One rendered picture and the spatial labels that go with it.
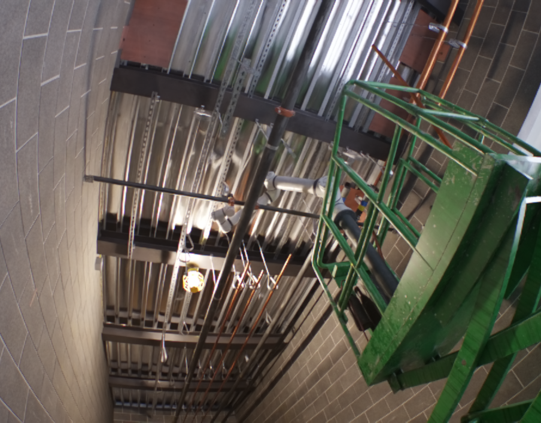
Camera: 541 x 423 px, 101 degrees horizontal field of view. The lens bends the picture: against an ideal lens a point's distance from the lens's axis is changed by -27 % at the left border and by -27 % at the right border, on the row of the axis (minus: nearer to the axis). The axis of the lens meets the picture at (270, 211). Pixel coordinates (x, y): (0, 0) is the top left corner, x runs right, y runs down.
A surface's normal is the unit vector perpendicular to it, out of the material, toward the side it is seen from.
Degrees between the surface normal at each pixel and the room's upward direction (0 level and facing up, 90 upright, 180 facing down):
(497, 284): 90
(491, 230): 90
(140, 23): 180
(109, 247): 180
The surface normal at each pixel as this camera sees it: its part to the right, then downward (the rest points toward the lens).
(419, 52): 0.24, 0.56
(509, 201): -0.97, 0.07
